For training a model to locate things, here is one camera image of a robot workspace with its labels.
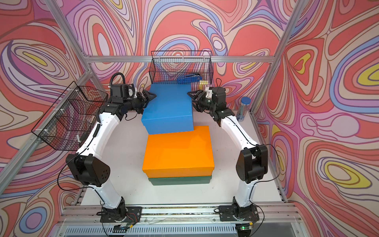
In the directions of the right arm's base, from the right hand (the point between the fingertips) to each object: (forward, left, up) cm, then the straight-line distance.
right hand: (186, 100), depth 78 cm
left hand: (+1, +16, +1) cm, 16 cm away
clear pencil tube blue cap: (+13, -39, -15) cm, 44 cm away
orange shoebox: (-26, +5, -12) cm, 29 cm away
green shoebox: (-33, +5, -29) cm, 44 cm away
